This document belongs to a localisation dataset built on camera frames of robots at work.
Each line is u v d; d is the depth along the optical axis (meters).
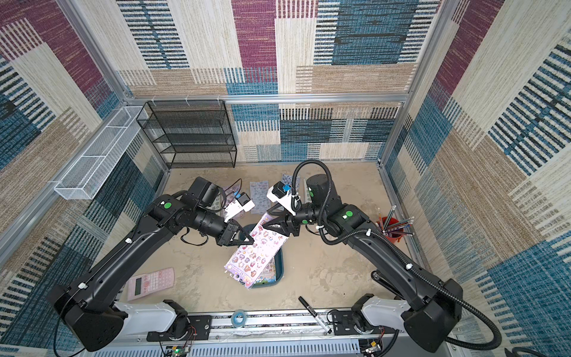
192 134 1.09
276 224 0.60
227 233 0.57
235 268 0.63
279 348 0.78
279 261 0.80
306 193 0.56
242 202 0.60
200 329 0.73
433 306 0.38
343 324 0.73
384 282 0.81
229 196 0.60
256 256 0.64
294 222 0.59
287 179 1.13
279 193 0.56
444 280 0.41
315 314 0.75
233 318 0.75
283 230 0.59
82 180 0.70
